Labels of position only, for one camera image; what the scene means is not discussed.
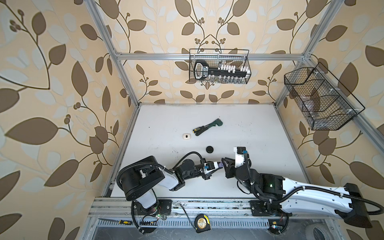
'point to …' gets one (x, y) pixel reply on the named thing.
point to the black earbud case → (209, 149)
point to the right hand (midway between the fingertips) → (223, 161)
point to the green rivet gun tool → (200, 129)
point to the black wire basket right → (325, 103)
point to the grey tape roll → (316, 231)
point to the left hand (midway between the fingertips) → (221, 163)
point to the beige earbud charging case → (186, 136)
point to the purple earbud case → (220, 165)
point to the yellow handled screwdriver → (121, 221)
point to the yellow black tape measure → (202, 223)
